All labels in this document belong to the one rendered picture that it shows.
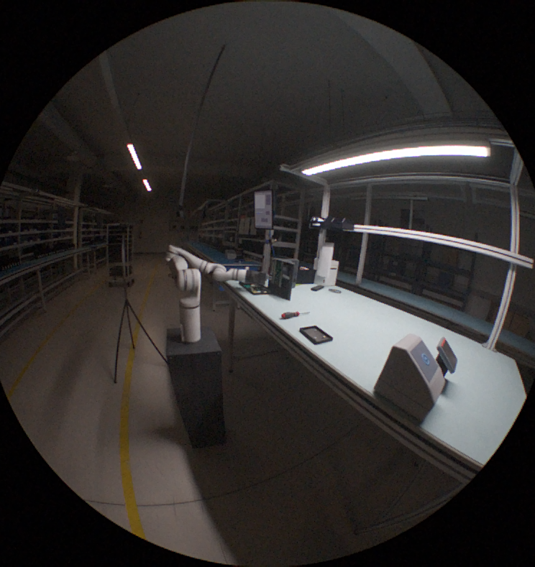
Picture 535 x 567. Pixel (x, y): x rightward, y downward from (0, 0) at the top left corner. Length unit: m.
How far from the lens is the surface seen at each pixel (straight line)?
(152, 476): 1.47
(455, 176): 1.39
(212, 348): 0.85
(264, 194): 2.42
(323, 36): 2.79
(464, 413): 0.66
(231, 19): 2.77
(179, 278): 0.77
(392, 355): 0.48
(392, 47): 2.37
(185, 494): 1.39
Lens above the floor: 1.33
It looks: 14 degrees down
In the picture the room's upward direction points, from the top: 6 degrees clockwise
